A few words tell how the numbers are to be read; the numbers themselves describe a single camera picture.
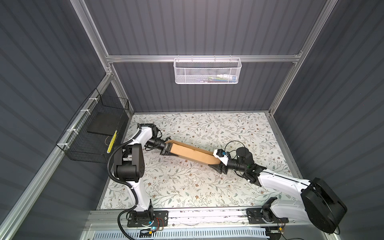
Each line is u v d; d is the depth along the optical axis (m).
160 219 0.72
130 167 0.51
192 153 0.75
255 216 0.72
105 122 0.78
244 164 0.65
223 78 0.91
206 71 1.24
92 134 0.72
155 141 0.77
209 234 0.77
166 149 0.77
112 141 0.71
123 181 0.53
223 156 0.68
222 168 0.71
